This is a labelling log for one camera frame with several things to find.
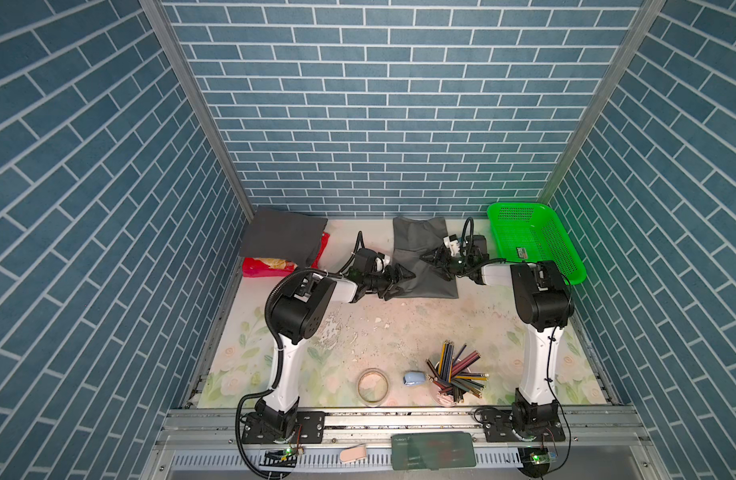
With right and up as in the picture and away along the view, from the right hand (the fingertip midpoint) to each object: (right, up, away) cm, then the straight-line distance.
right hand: (424, 259), depth 102 cm
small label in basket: (+38, +2, +9) cm, 39 cm away
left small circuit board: (-39, -46, -30) cm, 68 cm away
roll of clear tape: (-17, -34, -21) cm, 43 cm away
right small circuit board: (+22, -46, -31) cm, 60 cm away
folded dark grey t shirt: (-49, +9, 0) cm, 50 cm away
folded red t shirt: (-52, -2, -3) cm, 52 cm away
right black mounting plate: (+15, -40, -28) cm, 51 cm away
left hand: (-6, -7, -6) cm, 11 cm away
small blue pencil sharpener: (-6, -31, -22) cm, 38 cm away
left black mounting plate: (-33, -41, -27) cm, 59 cm away
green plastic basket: (+45, +10, +17) cm, 49 cm away
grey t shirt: (-3, +8, +13) cm, 15 cm away
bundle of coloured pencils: (+3, -28, -27) cm, 39 cm away
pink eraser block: (-21, -44, -32) cm, 58 cm away
